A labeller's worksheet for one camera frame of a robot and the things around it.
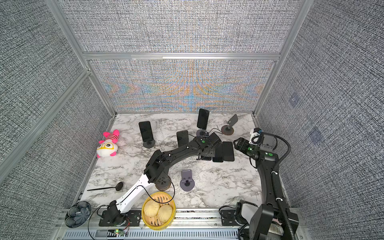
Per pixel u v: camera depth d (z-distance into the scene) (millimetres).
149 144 1022
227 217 733
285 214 378
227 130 1078
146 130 929
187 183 832
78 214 732
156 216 714
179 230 706
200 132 1070
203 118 1170
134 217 736
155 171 618
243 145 703
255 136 718
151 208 713
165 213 691
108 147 920
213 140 776
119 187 829
